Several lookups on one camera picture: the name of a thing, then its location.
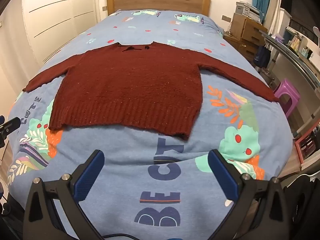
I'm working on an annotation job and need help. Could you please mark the white printer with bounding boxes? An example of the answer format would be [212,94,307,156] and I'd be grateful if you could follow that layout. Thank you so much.
[236,1,263,20]

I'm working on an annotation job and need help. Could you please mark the dark red knitted sweater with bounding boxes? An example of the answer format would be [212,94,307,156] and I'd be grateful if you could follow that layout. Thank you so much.
[22,41,280,140]

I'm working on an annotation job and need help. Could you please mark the low cardboard box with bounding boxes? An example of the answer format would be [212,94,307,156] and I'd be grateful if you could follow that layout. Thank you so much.
[224,34,258,60]

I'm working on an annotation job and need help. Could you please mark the black cable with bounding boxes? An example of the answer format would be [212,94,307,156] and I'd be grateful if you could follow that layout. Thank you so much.
[102,234,140,240]

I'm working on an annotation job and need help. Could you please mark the large cardboard box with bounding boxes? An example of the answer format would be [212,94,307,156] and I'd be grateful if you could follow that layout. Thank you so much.
[230,12,268,45]

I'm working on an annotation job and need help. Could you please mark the dark cloth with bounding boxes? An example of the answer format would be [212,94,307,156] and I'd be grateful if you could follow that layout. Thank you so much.
[285,172,320,240]

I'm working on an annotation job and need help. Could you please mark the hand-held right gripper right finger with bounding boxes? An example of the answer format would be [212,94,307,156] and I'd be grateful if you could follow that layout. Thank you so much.
[208,149,298,240]

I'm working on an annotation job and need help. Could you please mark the grey desk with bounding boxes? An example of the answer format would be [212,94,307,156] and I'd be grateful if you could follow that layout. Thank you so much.
[260,27,320,100]

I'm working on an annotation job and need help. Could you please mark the white wardrobe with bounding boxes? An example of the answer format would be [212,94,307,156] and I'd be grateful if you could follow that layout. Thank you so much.
[21,0,110,68]

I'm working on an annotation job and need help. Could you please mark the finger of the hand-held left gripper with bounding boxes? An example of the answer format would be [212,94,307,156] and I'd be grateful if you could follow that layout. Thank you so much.
[0,116,22,141]

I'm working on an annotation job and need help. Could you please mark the blue printed blanket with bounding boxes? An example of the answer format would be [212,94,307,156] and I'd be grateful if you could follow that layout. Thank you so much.
[5,9,293,240]

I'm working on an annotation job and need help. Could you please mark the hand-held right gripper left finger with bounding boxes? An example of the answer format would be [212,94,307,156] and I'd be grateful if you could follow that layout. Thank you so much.
[22,149,105,240]

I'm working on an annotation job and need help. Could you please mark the wooden bed headboard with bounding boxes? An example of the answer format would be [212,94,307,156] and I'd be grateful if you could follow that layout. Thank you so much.
[107,0,211,20]

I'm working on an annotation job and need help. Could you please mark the purple plastic stool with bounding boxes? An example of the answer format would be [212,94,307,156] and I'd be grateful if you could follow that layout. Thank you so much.
[274,78,301,118]

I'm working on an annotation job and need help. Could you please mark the navy bag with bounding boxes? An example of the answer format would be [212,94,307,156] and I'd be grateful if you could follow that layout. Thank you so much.
[254,44,272,68]

